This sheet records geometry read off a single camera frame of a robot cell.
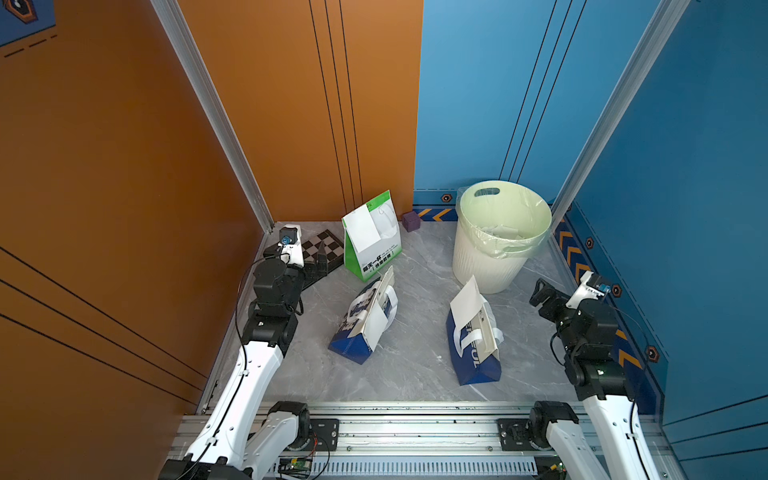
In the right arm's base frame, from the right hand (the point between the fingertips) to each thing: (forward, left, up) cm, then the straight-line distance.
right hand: (552, 286), depth 74 cm
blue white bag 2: (-14, +21, -5) cm, 25 cm away
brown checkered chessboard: (+28, +62, -19) cm, 71 cm away
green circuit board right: (-35, +3, -24) cm, 42 cm away
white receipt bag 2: (-8, +44, -2) cm, 44 cm away
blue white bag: (-12, +49, -11) cm, 52 cm away
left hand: (+8, +62, +9) cm, 63 cm away
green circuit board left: (-34, +63, -26) cm, 76 cm away
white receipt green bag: (+22, +50, -1) cm, 54 cm away
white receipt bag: (-4, +22, -1) cm, 22 cm away
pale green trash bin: (+32, +3, -10) cm, 34 cm away
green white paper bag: (+24, +45, -14) cm, 53 cm away
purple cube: (+43, +34, -18) cm, 57 cm away
